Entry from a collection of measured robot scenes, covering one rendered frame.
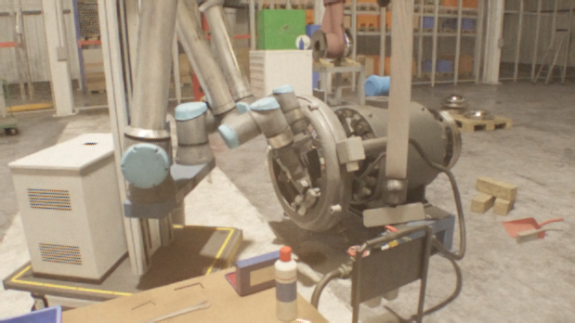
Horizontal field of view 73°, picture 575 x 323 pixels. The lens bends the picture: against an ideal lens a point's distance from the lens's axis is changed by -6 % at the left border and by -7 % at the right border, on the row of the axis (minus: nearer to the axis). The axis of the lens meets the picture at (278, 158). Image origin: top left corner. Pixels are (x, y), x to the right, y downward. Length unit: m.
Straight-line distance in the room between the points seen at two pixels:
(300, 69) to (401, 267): 4.77
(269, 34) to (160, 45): 8.17
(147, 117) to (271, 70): 4.78
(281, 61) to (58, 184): 4.69
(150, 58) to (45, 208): 0.84
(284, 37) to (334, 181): 7.72
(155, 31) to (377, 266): 1.14
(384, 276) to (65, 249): 1.29
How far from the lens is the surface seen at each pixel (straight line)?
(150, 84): 1.30
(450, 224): 2.67
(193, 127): 1.92
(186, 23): 1.45
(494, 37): 14.13
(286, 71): 6.11
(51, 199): 1.83
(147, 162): 1.31
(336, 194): 2.02
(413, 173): 2.47
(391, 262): 1.68
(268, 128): 1.39
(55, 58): 9.24
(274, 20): 9.47
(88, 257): 1.85
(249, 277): 1.37
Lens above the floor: 1.26
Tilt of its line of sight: 16 degrees down
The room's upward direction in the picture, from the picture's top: 1 degrees counter-clockwise
